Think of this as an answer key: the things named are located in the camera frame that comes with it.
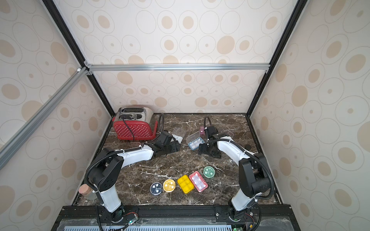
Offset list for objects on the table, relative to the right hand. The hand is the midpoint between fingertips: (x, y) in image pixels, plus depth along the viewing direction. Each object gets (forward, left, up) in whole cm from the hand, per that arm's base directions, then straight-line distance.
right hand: (211, 153), depth 91 cm
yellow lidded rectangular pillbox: (-18, +15, -4) cm, 24 cm away
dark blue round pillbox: (-22, +32, -4) cm, 39 cm away
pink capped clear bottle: (-28, +64, +5) cm, 70 cm away
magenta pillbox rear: (+22, +6, -5) cm, 23 cm away
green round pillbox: (-10, +1, -5) cm, 11 cm away
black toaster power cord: (+17, +59, +12) cm, 62 cm away
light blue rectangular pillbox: (+11, +10, -6) cm, 16 cm away
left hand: (+3, +19, +2) cm, 19 cm away
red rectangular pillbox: (-16, +8, -5) cm, 19 cm away
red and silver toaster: (+13, +49, +12) cm, 52 cm away
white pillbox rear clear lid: (+20, +23, -5) cm, 31 cm away
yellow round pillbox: (-19, +25, -5) cm, 32 cm away
